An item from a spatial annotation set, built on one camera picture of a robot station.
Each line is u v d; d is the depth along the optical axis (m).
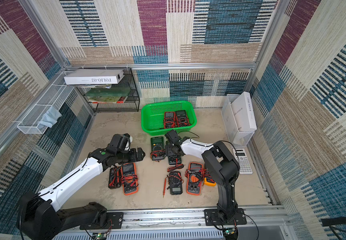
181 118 1.11
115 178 0.83
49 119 0.67
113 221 0.73
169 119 1.08
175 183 0.81
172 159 0.91
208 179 0.82
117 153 0.63
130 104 1.19
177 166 0.89
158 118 1.15
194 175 0.83
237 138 0.93
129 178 0.82
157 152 0.94
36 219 0.39
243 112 0.92
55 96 0.82
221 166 0.50
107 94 0.94
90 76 0.79
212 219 0.73
